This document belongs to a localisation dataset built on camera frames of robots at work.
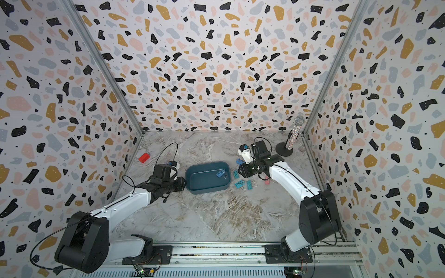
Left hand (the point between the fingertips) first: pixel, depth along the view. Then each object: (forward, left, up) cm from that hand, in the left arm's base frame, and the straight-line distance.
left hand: (187, 181), depth 89 cm
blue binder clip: (+17, -28, -8) cm, 34 cm away
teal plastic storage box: (+7, -8, -9) cm, 14 cm away
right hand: (+3, -28, +6) cm, 29 cm away
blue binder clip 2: (+9, -16, -7) cm, 20 cm away
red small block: (+20, +31, -6) cm, 37 cm away
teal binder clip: (+7, -26, -7) cm, 27 cm away
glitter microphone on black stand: (+21, -55, -1) cm, 59 cm away
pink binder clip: (+3, -43, -8) cm, 43 cm away
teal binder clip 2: (+1, -32, -7) cm, 33 cm away
